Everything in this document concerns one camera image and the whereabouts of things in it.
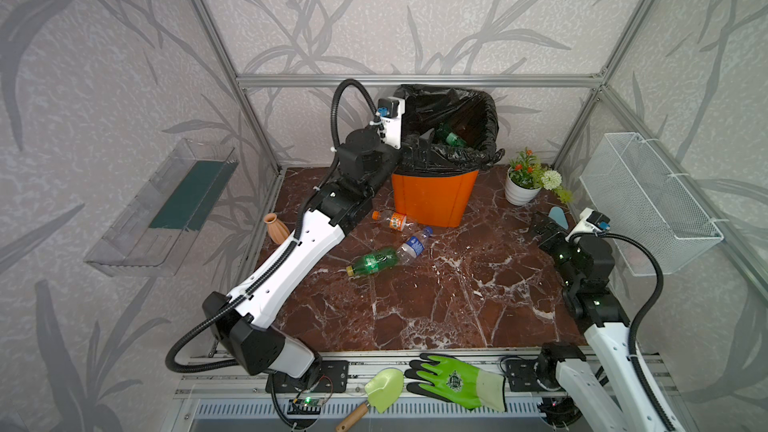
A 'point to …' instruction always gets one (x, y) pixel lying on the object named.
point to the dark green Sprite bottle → (374, 262)
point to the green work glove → (447, 379)
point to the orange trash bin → (438, 201)
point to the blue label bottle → (414, 246)
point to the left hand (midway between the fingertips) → (419, 116)
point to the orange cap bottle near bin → (396, 221)
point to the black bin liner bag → (457, 127)
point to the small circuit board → (304, 406)
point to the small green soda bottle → (451, 138)
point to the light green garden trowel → (383, 388)
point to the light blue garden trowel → (558, 214)
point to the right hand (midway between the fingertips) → (546, 211)
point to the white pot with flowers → (527, 176)
